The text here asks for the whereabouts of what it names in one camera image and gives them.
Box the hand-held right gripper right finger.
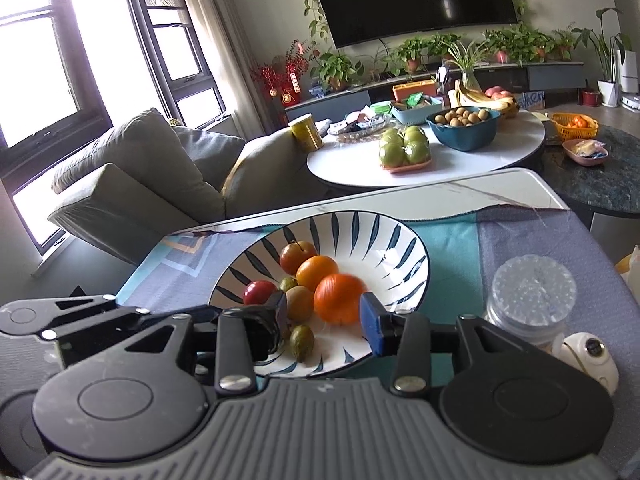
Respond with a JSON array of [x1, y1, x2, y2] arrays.
[[359, 291, 526, 396]]

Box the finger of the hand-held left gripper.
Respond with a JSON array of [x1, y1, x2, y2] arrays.
[[0, 296, 176, 361]]

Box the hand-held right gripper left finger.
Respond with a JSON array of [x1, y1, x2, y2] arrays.
[[120, 291, 291, 396]]

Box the reddish mandarin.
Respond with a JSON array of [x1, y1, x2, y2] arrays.
[[243, 280, 278, 306]]

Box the large orange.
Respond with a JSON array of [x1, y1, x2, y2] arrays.
[[314, 272, 368, 325]]

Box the small dark-topped orange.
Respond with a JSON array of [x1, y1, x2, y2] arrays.
[[279, 241, 319, 276]]

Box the yellowish orange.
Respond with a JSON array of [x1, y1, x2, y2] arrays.
[[296, 255, 340, 292]]

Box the striped white ceramic bowl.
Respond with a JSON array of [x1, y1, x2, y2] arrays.
[[207, 209, 432, 378]]

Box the grey fabric sofa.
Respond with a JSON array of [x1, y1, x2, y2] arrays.
[[47, 107, 326, 266]]

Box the white round coffee table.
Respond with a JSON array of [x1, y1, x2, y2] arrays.
[[306, 107, 546, 192]]

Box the glass jar with orange label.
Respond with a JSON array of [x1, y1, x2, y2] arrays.
[[482, 255, 578, 348]]

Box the pack of green apples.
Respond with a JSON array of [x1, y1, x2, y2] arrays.
[[378, 126, 433, 175]]

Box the grey sofa cushion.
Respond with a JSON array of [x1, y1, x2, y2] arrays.
[[172, 125, 246, 193]]

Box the glass dish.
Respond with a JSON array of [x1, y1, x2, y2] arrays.
[[336, 120, 388, 141]]

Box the gold metal can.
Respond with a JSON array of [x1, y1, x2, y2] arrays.
[[288, 113, 323, 152]]

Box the blue fruit bowl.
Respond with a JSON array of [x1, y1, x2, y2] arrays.
[[426, 106, 502, 152]]

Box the light blue basket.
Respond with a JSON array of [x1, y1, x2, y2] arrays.
[[390, 101, 444, 126]]

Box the white egg-shaped device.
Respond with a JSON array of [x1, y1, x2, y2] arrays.
[[552, 332, 620, 396]]

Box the heap of longans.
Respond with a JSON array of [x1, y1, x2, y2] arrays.
[[434, 107, 491, 127]]

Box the orange box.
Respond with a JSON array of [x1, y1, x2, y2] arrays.
[[392, 80, 437, 102]]

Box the bunch of bananas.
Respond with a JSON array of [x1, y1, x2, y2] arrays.
[[452, 80, 518, 118]]

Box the red berry decoration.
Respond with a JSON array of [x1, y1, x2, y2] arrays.
[[250, 42, 311, 107]]

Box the potted pothos plant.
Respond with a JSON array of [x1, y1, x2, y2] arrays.
[[395, 39, 426, 73], [552, 27, 578, 61], [485, 25, 553, 63], [425, 34, 463, 61], [310, 52, 363, 93]]

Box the dark marble round table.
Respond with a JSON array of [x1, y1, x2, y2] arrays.
[[540, 124, 640, 218]]

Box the large window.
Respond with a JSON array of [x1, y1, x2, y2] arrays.
[[0, 0, 113, 261]]

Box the pink dish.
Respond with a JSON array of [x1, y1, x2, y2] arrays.
[[562, 139, 609, 167]]

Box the spider plant in vase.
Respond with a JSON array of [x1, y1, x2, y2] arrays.
[[445, 40, 493, 92]]

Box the orange plastic basket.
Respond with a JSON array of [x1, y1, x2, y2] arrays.
[[550, 112, 599, 142]]

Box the narrow dark-framed window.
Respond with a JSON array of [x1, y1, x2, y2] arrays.
[[117, 0, 228, 131]]

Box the beige curtain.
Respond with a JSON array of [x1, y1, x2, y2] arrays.
[[175, 0, 271, 136]]

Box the grey television cabinet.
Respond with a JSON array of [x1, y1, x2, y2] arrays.
[[285, 61, 585, 121]]

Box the white tower appliance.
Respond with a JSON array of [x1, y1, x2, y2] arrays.
[[620, 50, 640, 96]]

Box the tall potted plant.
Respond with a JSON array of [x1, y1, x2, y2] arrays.
[[572, 7, 632, 107]]

